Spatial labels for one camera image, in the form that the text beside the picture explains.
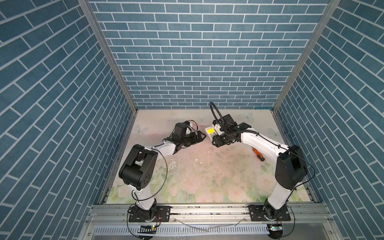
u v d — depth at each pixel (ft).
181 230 2.53
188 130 2.58
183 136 2.54
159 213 2.38
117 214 2.47
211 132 2.99
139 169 1.56
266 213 2.23
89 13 2.35
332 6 2.31
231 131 2.23
